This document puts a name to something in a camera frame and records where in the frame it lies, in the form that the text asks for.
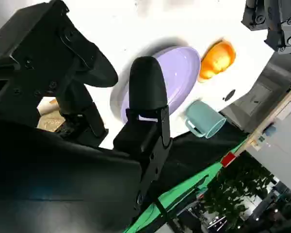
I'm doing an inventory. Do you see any green cloth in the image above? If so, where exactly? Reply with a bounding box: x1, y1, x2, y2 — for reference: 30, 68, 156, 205
123, 139, 248, 233

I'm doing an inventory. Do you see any grey cabinet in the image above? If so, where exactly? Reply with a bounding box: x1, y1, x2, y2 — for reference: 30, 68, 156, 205
219, 52, 291, 133

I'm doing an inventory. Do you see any green leafy plant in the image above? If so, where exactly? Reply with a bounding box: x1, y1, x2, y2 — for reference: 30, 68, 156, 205
196, 155, 277, 229

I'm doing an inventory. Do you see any pale green mug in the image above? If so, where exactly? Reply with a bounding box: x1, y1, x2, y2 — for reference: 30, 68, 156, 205
184, 100, 226, 139

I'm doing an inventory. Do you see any black table skirt cloth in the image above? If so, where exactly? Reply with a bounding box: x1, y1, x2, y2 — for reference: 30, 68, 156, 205
145, 121, 248, 195

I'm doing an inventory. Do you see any lilac plate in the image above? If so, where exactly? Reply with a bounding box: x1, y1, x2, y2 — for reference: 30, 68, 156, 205
110, 46, 201, 124

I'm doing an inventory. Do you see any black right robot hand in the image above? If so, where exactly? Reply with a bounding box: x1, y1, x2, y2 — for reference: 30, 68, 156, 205
0, 0, 173, 233

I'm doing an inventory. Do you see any red box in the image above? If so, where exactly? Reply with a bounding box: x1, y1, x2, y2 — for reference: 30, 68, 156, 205
220, 152, 237, 168

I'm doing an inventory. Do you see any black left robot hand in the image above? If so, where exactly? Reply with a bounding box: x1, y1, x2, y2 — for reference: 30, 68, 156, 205
241, 0, 291, 53

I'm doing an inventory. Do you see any beige towel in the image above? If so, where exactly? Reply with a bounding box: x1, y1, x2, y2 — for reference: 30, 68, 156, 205
36, 96, 66, 133

